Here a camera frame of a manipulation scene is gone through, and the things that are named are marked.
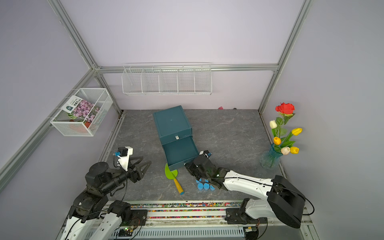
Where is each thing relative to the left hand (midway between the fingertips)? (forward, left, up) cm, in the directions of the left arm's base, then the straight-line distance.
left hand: (146, 161), depth 67 cm
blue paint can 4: (-8, -31, -22) cm, 38 cm away
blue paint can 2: (-6, -24, -22) cm, 33 cm away
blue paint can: (-4, -24, -22) cm, 33 cm away
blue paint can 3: (-7, -27, -21) cm, 35 cm away
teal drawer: (+10, -14, -12) cm, 21 cm away
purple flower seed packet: (+26, +32, +9) cm, 42 cm away
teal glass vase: (+4, -66, -17) cm, 69 cm away
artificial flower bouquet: (+12, -66, +2) cm, 68 cm away
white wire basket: (+21, +40, +4) cm, 46 cm away
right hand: (+3, -15, -12) cm, 19 cm away
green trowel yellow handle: (+2, -8, -24) cm, 26 cm away
